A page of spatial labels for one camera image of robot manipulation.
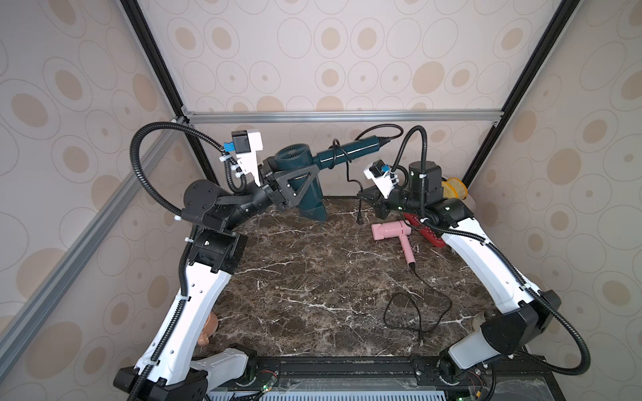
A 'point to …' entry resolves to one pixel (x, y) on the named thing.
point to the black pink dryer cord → (440, 292)
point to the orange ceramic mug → (209, 329)
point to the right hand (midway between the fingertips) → (356, 197)
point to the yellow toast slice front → (448, 190)
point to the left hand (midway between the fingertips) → (319, 169)
